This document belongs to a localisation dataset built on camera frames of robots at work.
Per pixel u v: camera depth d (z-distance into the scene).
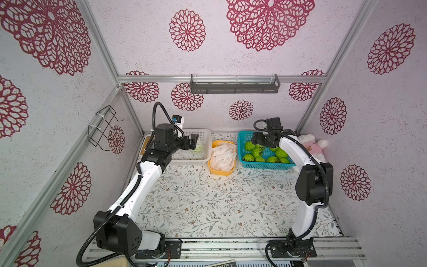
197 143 0.74
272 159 0.97
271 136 0.73
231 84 0.92
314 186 0.52
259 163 0.95
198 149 1.03
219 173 0.97
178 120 0.65
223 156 0.97
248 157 1.00
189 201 0.89
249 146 1.06
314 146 1.00
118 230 0.39
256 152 1.03
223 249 0.76
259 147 1.06
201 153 1.06
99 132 0.76
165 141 0.57
